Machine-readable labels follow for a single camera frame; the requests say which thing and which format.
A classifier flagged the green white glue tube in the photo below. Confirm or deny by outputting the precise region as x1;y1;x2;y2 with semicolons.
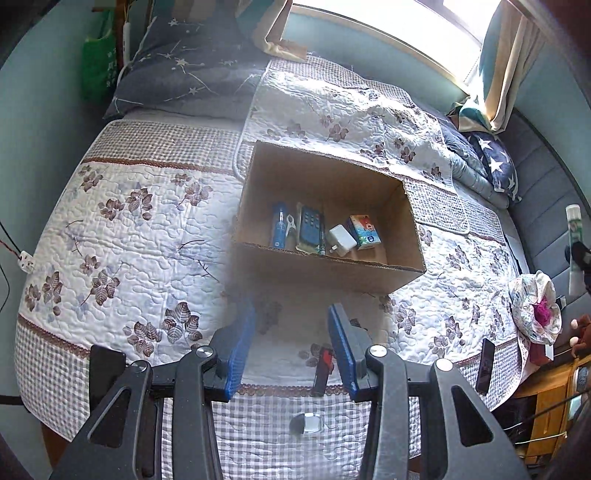
565;204;586;297

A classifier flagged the red black lighter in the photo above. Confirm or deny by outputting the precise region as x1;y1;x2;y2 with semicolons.
311;347;334;397

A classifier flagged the clear glass bottle black cap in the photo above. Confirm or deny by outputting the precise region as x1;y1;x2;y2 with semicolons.
290;412;325;436

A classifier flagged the white power adapter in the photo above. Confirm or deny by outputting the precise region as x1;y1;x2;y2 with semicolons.
327;224;356;257

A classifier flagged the blue orange tissue pack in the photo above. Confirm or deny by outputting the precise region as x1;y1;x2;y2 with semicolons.
348;214;382;250

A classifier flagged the blue calculator remote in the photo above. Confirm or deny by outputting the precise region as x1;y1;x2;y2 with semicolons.
298;205;322;249

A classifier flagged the white plastic clip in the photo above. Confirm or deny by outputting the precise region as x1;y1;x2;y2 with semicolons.
286;214;297;238

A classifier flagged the green seaweed snack packet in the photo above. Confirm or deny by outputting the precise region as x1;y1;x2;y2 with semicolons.
295;202;325;255

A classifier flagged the person's right hand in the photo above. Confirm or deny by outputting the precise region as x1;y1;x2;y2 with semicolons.
569;314;591;358

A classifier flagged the grey upholstered headboard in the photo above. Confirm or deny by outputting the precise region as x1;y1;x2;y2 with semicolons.
500;110;590;321

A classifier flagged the floral cloth bundle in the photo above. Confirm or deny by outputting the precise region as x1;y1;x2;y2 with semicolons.
509;270;562;345

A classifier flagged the brown cardboard box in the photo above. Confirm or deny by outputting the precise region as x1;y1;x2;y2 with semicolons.
232;142;427;294

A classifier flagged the navy star pillow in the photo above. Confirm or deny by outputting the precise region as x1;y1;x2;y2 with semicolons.
467;132;521;204

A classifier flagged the black smartphone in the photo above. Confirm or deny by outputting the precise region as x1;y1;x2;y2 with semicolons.
88;345;126;411

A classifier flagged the grey folded duvet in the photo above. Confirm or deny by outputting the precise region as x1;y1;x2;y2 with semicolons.
437;116;509;210

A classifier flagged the black remote control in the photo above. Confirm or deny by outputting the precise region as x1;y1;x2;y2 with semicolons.
475;338;495;395

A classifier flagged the floral quilted bedspread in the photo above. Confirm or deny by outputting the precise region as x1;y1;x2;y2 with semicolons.
15;120;524;479

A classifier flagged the right beige curtain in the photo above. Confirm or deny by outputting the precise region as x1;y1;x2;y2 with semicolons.
451;1;545;134

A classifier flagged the folded floral quilt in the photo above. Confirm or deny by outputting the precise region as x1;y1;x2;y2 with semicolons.
232;57;470;234

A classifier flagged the window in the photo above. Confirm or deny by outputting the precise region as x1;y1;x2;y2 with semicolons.
297;0;499;84

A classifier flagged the dark constellation pillow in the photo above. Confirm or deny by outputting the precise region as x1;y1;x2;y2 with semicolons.
105;1;270;121

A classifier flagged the green bag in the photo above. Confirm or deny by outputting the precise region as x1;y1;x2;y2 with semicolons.
81;10;117;103

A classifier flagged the wooden coat rack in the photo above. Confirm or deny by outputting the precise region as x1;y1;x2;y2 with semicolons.
113;0;132;72

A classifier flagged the black cable on wall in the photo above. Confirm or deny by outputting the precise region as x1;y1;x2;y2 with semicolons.
0;264;13;315

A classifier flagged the red twisted cord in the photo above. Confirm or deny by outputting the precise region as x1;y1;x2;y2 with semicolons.
0;221;24;259

